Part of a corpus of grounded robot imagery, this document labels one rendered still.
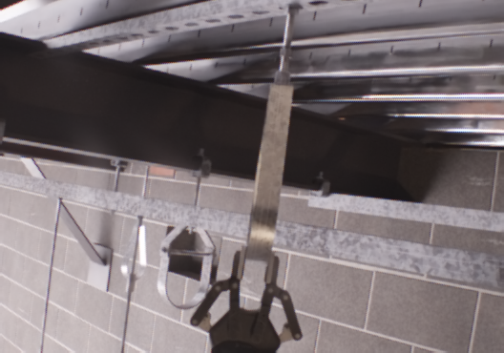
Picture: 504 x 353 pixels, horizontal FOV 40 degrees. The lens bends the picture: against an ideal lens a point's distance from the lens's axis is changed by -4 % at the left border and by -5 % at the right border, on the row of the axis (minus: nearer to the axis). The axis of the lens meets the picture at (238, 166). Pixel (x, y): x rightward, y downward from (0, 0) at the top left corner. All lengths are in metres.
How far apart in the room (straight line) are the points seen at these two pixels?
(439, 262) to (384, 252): 0.10
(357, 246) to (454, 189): 1.08
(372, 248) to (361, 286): 1.28
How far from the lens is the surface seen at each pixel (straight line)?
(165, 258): 1.62
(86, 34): 1.27
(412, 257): 1.03
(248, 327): 0.82
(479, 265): 0.97
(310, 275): 2.52
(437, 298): 2.17
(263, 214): 0.77
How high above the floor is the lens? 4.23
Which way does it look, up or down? 3 degrees up
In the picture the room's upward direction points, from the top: 8 degrees clockwise
